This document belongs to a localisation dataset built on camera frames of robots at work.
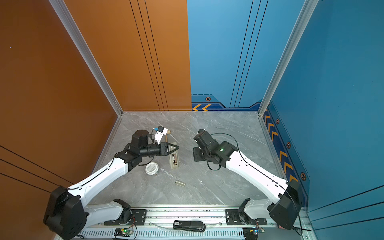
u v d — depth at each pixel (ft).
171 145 2.38
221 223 2.37
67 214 1.33
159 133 2.33
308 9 2.29
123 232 2.32
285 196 1.28
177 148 2.43
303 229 2.29
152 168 2.72
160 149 2.24
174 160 2.42
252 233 2.31
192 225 2.20
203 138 1.79
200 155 2.15
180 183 2.78
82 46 2.72
